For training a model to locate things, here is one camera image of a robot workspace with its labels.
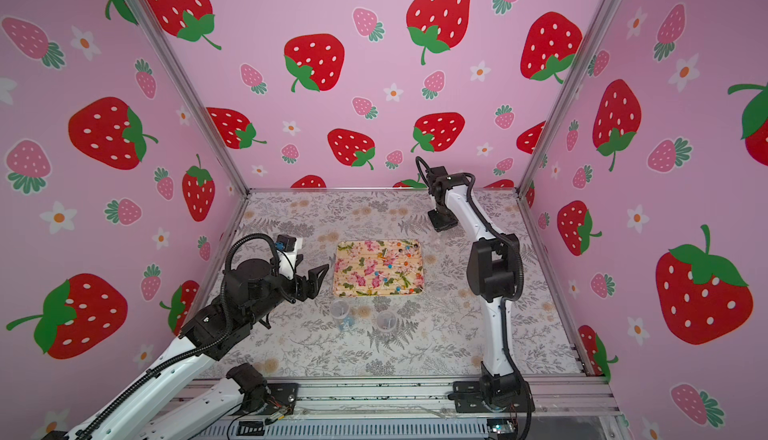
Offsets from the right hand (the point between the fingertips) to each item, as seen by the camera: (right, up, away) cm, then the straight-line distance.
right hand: (443, 225), depth 96 cm
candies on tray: (-14, -14, +3) cm, 20 cm away
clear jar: (-19, -29, -8) cm, 35 cm away
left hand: (-35, -8, -25) cm, 44 cm away
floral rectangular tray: (-30, -14, +2) cm, 33 cm away
